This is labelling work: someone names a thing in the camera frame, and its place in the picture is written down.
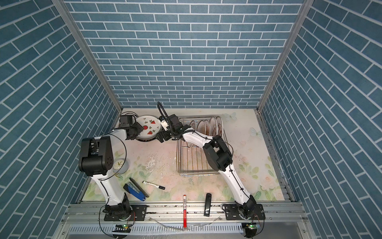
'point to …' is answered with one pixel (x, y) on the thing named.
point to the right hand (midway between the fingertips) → (160, 131)
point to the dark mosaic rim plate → (146, 140)
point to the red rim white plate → (213, 126)
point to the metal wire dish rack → (191, 161)
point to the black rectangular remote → (207, 206)
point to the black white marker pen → (153, 184)
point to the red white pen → (184, 211)
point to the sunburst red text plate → (192, 124)
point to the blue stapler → (133, 188)
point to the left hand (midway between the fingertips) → (140, 127)
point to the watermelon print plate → (151, 125)
